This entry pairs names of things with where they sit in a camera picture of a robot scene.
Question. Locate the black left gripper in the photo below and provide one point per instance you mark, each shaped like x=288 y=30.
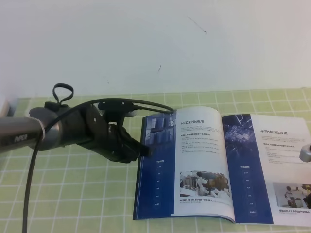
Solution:
x=108 y=137

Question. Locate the blue robot brochure book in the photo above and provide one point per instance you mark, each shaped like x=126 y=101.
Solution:
x=244 y=168

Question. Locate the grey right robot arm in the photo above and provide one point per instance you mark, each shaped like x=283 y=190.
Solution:
x=305 y=153

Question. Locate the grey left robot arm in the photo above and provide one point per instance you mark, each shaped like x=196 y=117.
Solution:
x=18 y=132

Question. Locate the green checkered tablecloth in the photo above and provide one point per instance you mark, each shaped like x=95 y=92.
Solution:
x=76 y=191

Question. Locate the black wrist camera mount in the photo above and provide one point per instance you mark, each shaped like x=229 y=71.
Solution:
x=116 y=108

